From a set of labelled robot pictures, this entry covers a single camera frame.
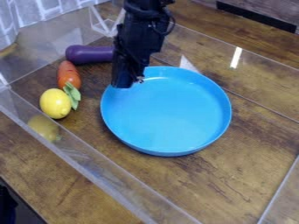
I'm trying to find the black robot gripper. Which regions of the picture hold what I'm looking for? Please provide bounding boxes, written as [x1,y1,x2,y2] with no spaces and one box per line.
[111,0,174,88]

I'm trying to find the blue round plastic tray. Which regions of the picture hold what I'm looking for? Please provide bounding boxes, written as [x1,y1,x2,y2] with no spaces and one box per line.
[100,66,232,157]

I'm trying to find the orange toy carrot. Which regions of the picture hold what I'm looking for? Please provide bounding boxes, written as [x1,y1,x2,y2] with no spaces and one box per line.
[58,60,82,110]

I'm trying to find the purple toy eggplant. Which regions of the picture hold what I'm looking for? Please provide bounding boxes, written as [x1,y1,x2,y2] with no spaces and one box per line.
[66,45,114,65]

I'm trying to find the yellow toy lemon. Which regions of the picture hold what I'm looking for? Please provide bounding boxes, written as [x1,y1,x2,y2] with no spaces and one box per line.
[40,88,71,119]

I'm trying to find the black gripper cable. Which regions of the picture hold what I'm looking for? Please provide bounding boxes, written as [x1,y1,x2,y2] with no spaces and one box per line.
[151,8,176,38]

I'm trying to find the clear acrylic enclosure wall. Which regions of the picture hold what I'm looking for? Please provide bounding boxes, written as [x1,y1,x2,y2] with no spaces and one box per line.
[0,0,299,224]

